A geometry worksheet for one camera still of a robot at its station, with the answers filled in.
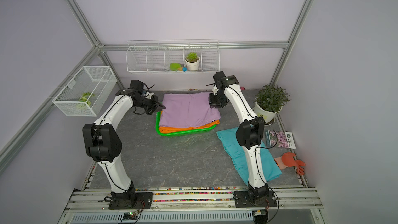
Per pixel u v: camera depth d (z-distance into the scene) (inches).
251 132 22.4
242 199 29.0
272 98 34.4
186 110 36.9
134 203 28.3
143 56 38.2
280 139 36.9
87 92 32.2
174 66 39.0
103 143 19.9
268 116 34.8
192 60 35.7
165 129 34.1
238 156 33.8
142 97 30.7
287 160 33.0
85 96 29.7
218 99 31.0
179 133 34.2
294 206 28.7
